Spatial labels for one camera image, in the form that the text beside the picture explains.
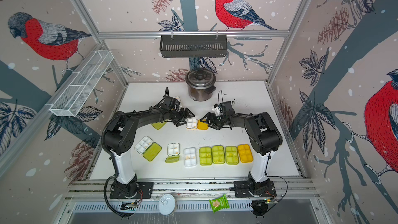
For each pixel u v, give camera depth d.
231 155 0.85
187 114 0.87
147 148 0.87
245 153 0.85
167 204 0.66
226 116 0.80
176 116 0.85
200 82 0.98
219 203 0.69
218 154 0.85
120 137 0.51
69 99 0.75
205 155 0.84
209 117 0.86
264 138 0.51
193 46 1.06
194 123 0.98
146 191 0.73
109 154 0.52
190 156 0.84
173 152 0.86
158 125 0.95
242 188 0.73
